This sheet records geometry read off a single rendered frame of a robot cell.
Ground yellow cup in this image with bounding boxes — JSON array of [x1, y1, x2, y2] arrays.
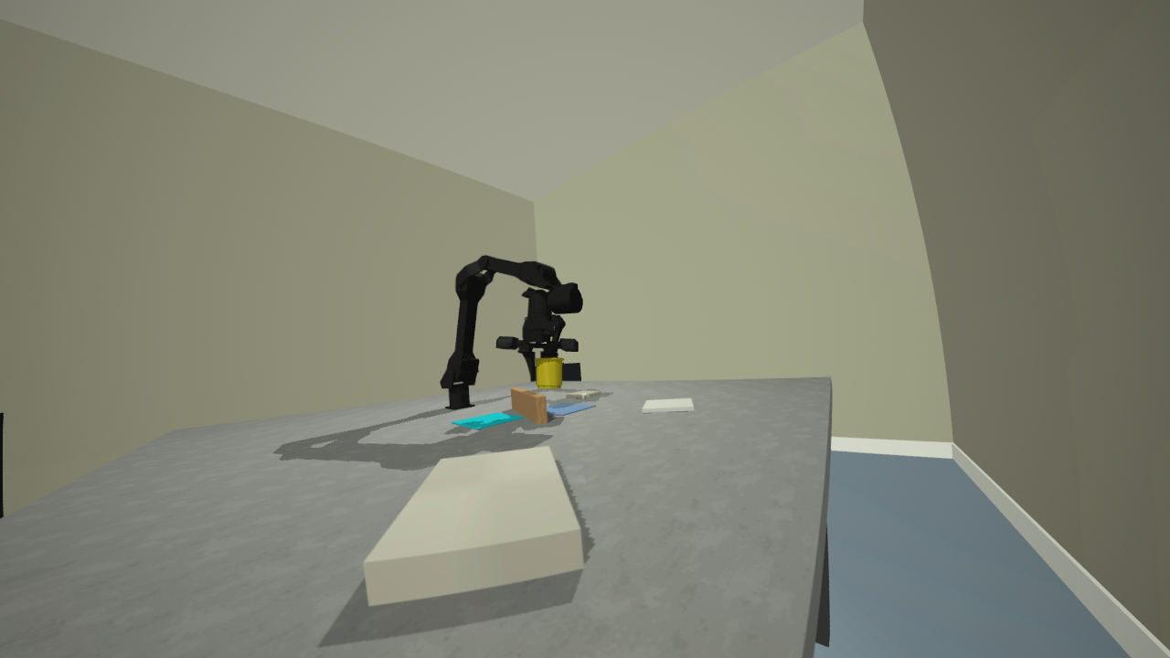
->
[[534, 358, 564, 389]]

